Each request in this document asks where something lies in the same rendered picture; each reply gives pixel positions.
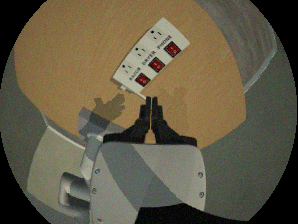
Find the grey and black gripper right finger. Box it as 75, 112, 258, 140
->
151, 97, 197, 146

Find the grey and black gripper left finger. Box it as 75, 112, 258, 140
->
103, 96, 151, 143

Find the grey power strip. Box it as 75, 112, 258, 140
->
113, 17, 190, 100

